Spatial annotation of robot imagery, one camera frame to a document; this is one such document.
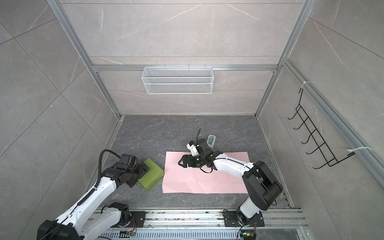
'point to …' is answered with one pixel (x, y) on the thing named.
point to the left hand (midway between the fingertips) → (145, 169)
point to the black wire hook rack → (326, 153)
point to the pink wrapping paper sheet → (178, 179)
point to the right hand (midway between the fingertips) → (183, 162)
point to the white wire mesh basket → (177, 80)
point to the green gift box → (155, 174)
